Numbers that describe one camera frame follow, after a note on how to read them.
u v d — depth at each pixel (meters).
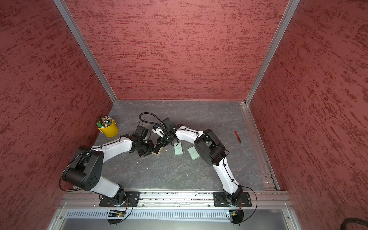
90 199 0.76
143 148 0.78
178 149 0.92
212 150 0.56
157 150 0.89
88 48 0.89
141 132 0.76
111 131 0.93
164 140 0.84
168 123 0.78
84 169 0.44
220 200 0.74
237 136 1.00
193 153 0.89
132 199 0.74
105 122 0.87
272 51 0.89
